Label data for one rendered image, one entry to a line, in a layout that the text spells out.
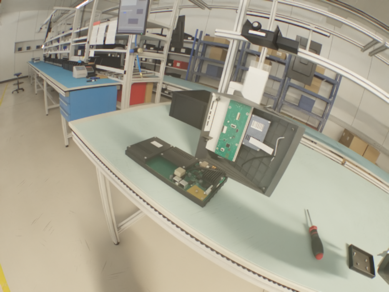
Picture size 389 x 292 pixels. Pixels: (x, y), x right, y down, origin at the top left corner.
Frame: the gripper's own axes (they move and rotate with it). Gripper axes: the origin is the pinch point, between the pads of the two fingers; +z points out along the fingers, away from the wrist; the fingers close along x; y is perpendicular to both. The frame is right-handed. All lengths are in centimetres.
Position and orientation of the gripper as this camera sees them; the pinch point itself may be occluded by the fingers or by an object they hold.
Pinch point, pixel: (382, 260)
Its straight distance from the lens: 50.8
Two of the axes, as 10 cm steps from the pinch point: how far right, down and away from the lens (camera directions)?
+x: 5.0, 5.0, -7.1
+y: -7.4, 6.7, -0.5
